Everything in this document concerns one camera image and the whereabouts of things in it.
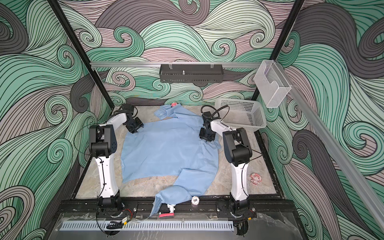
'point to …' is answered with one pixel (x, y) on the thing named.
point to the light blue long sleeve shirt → (170, 145)
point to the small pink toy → (173, 104)
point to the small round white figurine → (195, 201)
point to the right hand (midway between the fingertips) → (204, 137)
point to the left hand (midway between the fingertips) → (141, 125)
